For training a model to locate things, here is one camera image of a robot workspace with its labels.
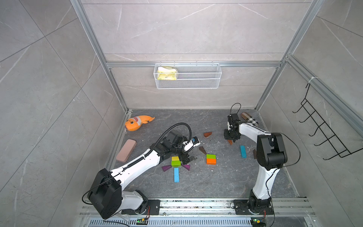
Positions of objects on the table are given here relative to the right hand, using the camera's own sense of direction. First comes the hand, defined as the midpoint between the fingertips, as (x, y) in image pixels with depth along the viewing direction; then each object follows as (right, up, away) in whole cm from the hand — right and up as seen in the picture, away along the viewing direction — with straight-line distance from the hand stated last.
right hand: (229, 136), depth 101 cm
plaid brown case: (+19, +14, +10) cm, 25 cm away
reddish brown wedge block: (-15, +1, +3) cm, 16 cm away
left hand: (-28, -4, -22) cm, 35 cm away
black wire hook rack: (+35, -1, -41) cm, 54 cm away
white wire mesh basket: (-28, +44, 0) cm, 52 cm away
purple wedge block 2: (-31, -18, -14) cm, 39 cm away
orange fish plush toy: (-70, +9, 0) cm, 70 cm away
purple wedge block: (-44, -18, -15) cm, 50 cm away
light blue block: (-38, -22, -17) cm, 47 cm away
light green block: (-15, -12, -10) cm, 22 cm away
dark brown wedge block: (-21, -8, -7) cm, 23 cm away
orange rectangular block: (-15, -15, -12) cm, 25 cm away
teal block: (+7, -10, -8) cm, 14 cm away
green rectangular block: (-38, -16, -15) cm, 44 cm away
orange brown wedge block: (0, -4, -2) cm, 5 cm away
